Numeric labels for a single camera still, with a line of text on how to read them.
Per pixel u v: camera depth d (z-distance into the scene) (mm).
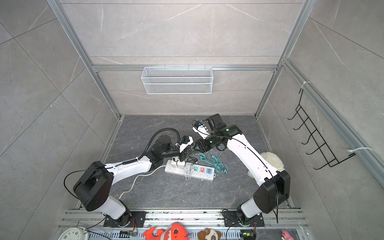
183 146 670
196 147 733
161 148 647
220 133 551
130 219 714
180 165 844
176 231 638
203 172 873
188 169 829
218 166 904
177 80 1007
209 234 674
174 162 846
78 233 665
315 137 674
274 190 407
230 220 728
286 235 673
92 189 441
